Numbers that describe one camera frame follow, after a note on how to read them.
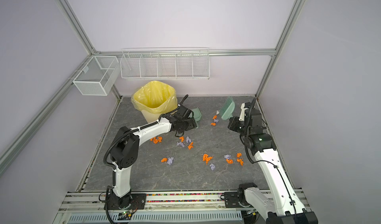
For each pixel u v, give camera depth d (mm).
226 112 825
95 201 754
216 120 1050
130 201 722
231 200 739
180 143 935
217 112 1084
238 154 888
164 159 868
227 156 873
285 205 382
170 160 864
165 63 988
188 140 939
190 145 932
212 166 841
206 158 866
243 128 600
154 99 1030
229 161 860
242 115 655
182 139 946
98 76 984
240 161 852
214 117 1080
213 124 1032
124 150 508
